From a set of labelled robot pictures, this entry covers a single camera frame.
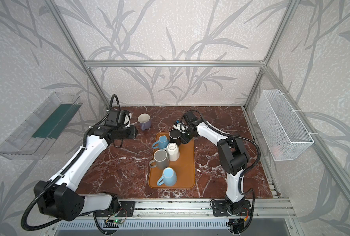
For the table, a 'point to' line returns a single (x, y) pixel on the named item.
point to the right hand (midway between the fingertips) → (183, 133)
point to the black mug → (174, 135)
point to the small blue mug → (161, 143)
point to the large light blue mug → (169, 178)
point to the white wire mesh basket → (282, 134)
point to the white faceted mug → (173, 150)
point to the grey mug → (161, 160)
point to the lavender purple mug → (144, 119)
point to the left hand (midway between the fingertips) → (137, 127)
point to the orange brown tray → (185, 167)
